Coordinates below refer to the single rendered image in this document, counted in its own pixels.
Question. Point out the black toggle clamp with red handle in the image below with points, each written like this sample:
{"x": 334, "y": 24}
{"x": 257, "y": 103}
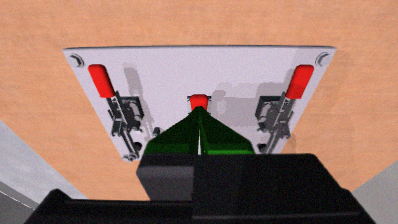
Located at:
{"x": 123, "y": 116}

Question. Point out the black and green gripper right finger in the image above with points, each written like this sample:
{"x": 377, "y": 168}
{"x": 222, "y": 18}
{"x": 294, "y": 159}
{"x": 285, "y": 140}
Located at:
{"x": 217, "y": 138}

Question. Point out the white fixture plate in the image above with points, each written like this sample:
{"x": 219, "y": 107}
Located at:
{"x": 162, "y": 76}

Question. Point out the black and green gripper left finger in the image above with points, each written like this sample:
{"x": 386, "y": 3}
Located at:
{"x": 182, "y": 137}

